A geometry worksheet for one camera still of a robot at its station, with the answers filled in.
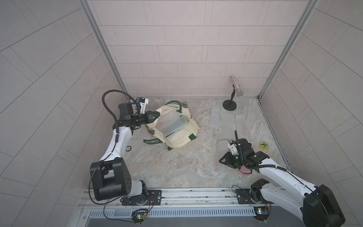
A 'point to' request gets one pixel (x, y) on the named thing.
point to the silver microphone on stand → (230, 105)
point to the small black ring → (130, 148)
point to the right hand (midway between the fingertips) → (220, 161)
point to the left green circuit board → (138, 215)
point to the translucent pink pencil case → (245, 170)
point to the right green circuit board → (262, 213)
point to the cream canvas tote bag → (181, 136)
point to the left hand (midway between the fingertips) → (159, 112)
